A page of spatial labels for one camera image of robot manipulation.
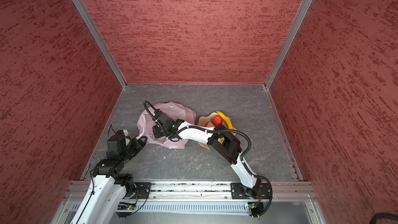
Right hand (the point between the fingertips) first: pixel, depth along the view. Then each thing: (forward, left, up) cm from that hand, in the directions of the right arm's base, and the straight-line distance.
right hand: (155, 134), depth 86 cm
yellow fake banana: (+8, -42, -1) cm, 43 cm away
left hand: (-5, +4, 0) cm, 7 cm away
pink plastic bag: (+13, -8, +5) cm, 16 cm away
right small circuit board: (-35, -52, -10) cm, 64 cm away
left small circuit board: (-33, +11, -10) cm, 36 cm away
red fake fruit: (+8, -36, -1) cm, 37 cm away
